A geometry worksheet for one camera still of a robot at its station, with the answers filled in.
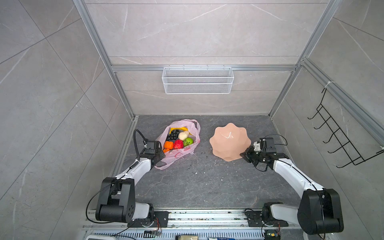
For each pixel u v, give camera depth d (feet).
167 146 3.18
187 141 3.21
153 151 2.30
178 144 3.13
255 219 2.40
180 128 3.44
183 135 3.32
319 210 1.34
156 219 2.39
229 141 3.13
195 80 3.30
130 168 1.66
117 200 1.39
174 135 3.35
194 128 3.22
